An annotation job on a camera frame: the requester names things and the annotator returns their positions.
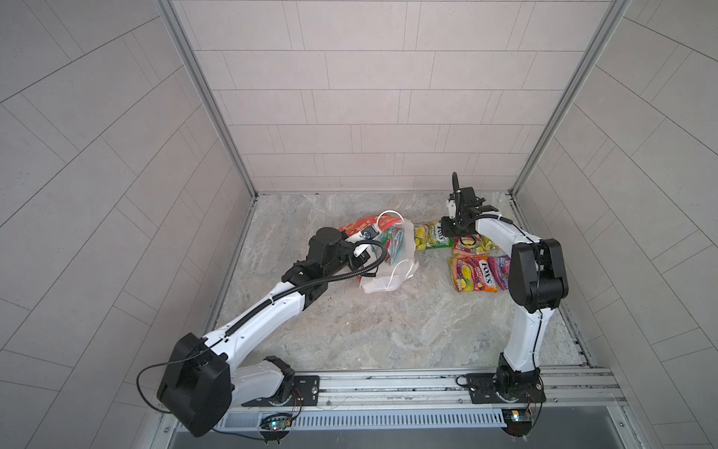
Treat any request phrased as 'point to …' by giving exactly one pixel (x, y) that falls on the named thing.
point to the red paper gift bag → (390, 276)
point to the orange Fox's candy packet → (472, 247)
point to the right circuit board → (519, 422)
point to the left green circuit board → (276, 424)
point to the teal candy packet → (392, 238)
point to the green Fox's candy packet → (431, 235)
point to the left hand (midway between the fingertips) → (374, 232)
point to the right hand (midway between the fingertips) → (444, 226)
